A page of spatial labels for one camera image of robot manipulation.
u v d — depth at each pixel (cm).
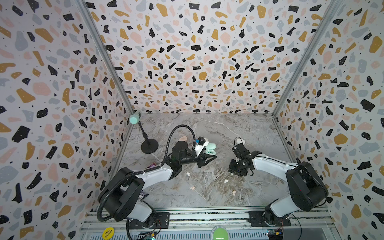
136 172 48
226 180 87
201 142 69
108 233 70
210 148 76
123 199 42
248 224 73
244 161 67
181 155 65
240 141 106
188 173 89
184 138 102
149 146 100
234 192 83
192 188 84
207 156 73
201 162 70
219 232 70
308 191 45
